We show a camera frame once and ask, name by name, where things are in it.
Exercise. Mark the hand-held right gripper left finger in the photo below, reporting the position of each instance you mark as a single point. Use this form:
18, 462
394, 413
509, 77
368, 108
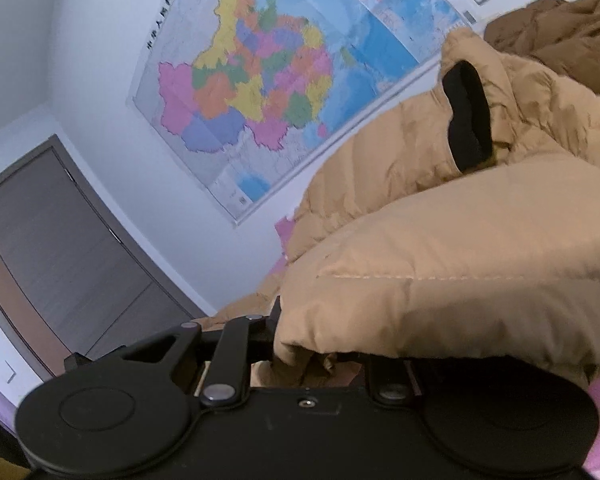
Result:
272, 332

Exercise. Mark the colourful wall map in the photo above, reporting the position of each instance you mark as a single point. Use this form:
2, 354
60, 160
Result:
285, 75

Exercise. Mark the pink floral bedsheet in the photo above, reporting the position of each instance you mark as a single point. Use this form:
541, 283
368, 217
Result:
283, 232

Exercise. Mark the tan puffer jacket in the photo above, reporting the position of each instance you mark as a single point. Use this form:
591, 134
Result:
455, 240

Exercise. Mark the grey door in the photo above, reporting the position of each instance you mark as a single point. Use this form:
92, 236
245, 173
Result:
55, 260

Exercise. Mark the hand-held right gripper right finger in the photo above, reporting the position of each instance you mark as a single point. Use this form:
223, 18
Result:
387, 377

